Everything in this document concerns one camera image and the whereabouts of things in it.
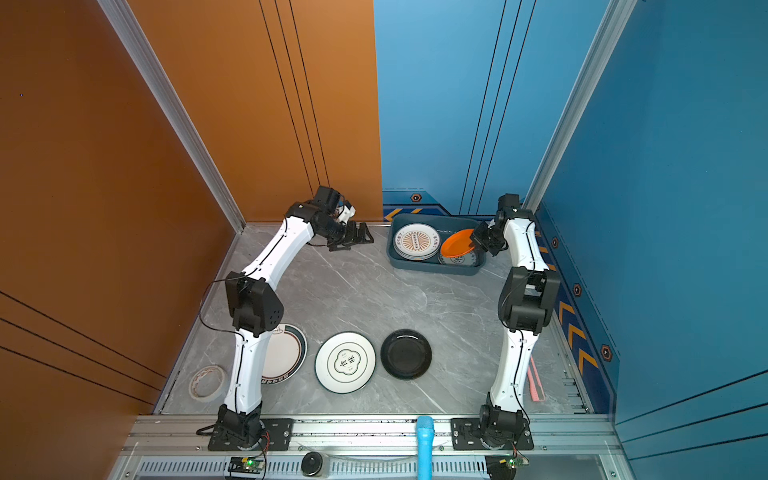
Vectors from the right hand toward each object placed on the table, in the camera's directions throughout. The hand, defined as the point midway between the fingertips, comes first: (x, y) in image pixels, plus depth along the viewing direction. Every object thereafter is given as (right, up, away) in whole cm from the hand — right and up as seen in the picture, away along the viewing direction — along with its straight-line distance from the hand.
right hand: (469, 242), depth 98 cm
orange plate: (-3, 0, +6) cm, 7 cm away
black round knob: (-43, -48, -36) cm, 74 cm away
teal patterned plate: (+2, -6, +10) cm, 12 cm away
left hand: (-35, +1, -5) cm, 35 cm away
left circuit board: (-61, -54, -28) cm, 86 cm away
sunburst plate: (-17, 0, +13) cm, 21 cm away
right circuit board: (+3, -52, -29) cm, 60 cm away
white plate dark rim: (-58, -34, -10) cm, 68 cm away
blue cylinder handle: (-18, -49, -28) cm, 60 cm away
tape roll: (-77, -39, -17) cm, 88 cm away
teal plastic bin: (-5, +7, +19) cm, 21 cm away
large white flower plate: (-39, -35, -14) cm, 54 cm away
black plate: (-22, -33, -13) cm, 41 cm away
